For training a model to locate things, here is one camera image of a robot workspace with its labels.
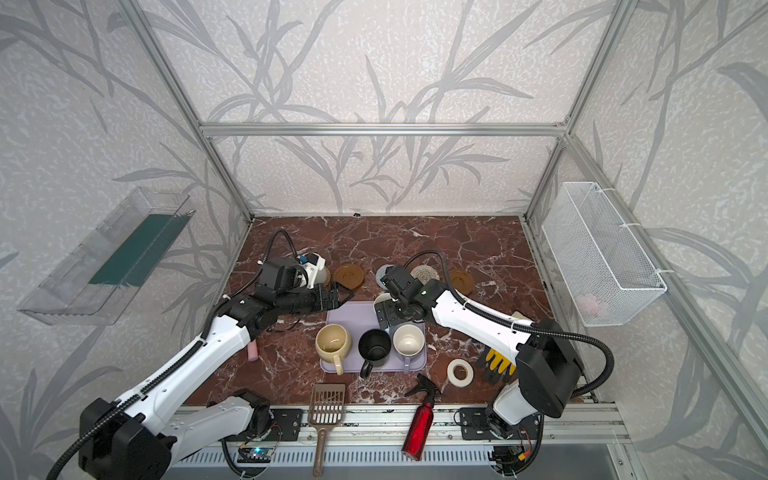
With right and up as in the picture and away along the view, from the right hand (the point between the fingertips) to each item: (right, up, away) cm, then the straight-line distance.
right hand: (392, 303), depth 83 cm
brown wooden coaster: (-15, +6, +19) cm, 25 cm away
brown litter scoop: (-17, -27, -7) cm, 32 cm away
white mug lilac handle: (+5, -12, +3) cm, 13 cm away
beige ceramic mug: (-17, -12, +3) cm, 21 cm away
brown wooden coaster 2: (+24, +4, +18) cm, 30 cm away
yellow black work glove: (+30, -16, -1) cm, 34 cm away
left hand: (-11, +5, -7) cm, 14 cm away
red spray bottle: (+6, -29, -14) cm, 32 cm away
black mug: (-5, -13, +1) cm, 14 cm away
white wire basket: (+45, +10, -23) cm, 52 cm away
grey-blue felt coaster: (-5, +7, +20) cm, 21 cm away
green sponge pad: (-52, +15, -20) cm, 58 cm away
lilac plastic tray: (-11, -6, +10) cm, 16 cm away
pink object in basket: (+49, +2, -11) cm, 50 cm away
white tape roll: (+16, -19, -3) cm, 26 cm away
